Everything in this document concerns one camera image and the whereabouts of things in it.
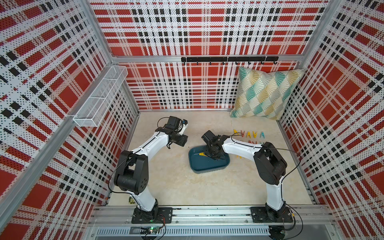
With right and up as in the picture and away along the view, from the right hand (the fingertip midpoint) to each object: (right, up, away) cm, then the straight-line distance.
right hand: (208, 153), depth 93 cm
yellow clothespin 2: (+30, +11, +13) cm, 34 cm away
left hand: (-16, +9, 0) cm, 19 cm away
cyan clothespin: (+40, +11, +13) cm, 43 cm away
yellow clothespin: (+20, +13, +15) cm, 28 cm away
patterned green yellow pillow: (+35, +37, +1) cm, 51 cm away
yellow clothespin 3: (+33, +10, +12) cm, 37 cm away
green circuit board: (-29, -32, -24) cm, 49 cm away
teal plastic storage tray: (-6, -7, +2) cm, 9 cm away
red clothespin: (+26, +11, +14) cm, 31 cm away
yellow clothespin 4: (-4, 0, -4) cm, 6 cm away
